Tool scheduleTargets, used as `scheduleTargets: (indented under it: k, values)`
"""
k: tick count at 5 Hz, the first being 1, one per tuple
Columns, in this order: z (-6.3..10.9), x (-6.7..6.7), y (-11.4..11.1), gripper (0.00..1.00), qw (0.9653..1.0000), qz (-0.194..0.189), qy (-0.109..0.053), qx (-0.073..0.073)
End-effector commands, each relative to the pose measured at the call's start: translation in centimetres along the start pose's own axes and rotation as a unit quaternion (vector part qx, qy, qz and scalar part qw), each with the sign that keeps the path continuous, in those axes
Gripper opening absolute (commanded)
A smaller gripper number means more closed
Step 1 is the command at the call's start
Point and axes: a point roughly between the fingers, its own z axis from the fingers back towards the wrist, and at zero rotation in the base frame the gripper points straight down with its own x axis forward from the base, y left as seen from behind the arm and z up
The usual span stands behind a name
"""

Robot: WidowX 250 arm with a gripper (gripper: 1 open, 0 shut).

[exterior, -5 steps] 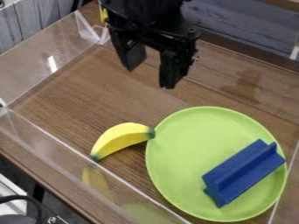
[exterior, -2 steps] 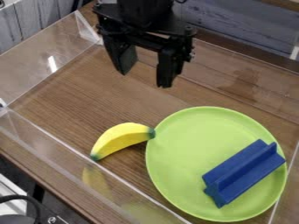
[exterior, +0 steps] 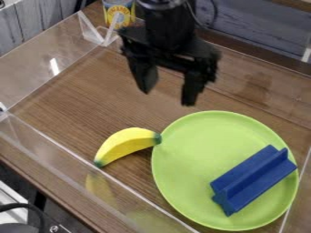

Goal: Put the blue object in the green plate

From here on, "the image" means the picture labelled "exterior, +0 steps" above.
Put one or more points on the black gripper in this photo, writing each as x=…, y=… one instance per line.
x=195, y=59

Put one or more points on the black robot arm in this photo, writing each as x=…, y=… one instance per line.
x=166, y=42

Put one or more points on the green round plate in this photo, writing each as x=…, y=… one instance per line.
x=205, y=144

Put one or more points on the yellow blue tin can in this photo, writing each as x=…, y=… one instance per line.
x=119, y=13

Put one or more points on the yellow toy banana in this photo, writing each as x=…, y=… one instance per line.
x=123, y=143

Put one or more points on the blue T-shaped block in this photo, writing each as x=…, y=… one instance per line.
x=246, y=181

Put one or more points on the clear acrylic corner bracket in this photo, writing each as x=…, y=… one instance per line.
x=99, y=35

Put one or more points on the clear acrylic enclosure wall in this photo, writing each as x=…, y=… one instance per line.
x=70, y=95

